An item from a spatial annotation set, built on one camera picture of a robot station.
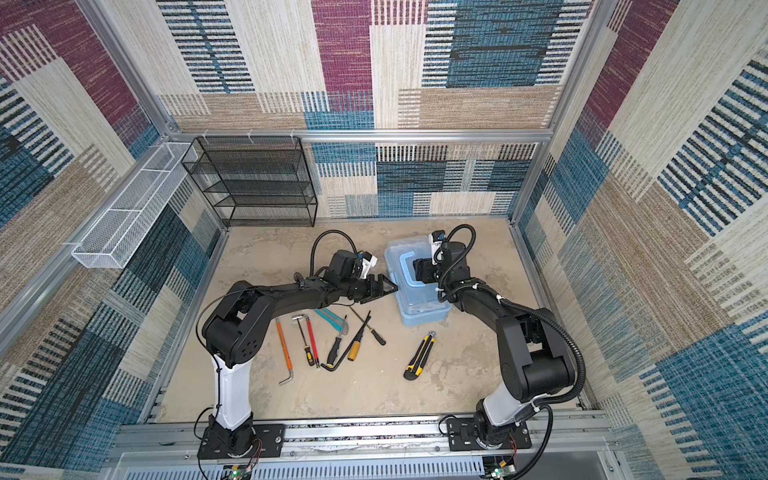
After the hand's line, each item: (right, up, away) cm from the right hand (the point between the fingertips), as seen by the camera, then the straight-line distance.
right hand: (424, 268), depth 94 cm
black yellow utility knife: (-3, -25, -9) cm, 27 cm away
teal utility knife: (-27, -17, -1) cm, 32 cm away
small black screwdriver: (-14, -20, -5) cm, 25 cm away
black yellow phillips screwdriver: (-27, -23, -7) cm, 36 cm away
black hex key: (-23, -22, -5) cm, 32 cm away
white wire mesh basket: (-75, +9, -23) cm, 79 cm away
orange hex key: (-40, -26, -8) cm, 48 cm away
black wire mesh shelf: (-60, +31, +16) cm, 69 cm away
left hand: (-10, -6, -3) cm, 12 cm away
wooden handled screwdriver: (-21, -22, -6) cm, 31 cm away
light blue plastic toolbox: (-2, -9, -7) cm, 12 cm away
